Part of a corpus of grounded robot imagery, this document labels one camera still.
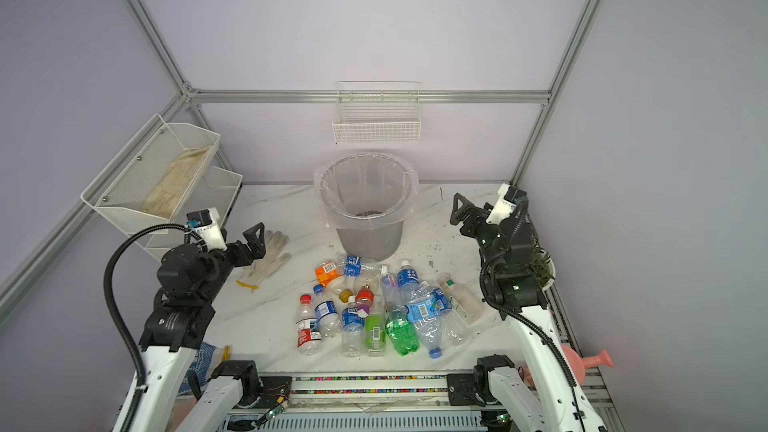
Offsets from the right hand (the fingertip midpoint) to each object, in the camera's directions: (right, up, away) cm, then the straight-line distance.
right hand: (466, 200), depth 70 cm
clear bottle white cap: (-19, -26, +17) cm, 36 cm away
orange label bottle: (-38, -22, +23) cm, 50 cm away
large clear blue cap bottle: (-9, -29, +8) cm, 31 cm away
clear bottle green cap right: (+3, -30, +17) cm, 34 cm away
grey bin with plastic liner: (-27, +2, +33) cm, 42 cm away
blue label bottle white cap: (-13, -24, +18) cm, 33 cm away
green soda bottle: (-15, -35, +10) cm, 40 cm away
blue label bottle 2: (-29, -39, +12) cm, 50 cm away
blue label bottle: (-36, -31, +11) cm, 49 cm away
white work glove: (-61, -22, +25) cm, 69 cm away
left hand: (-52, -7, -1) cm, 53 cm away
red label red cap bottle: (-41, -34, +9) cm, 54 cm away
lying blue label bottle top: (-29, -20, +20) cm, 40 cm away
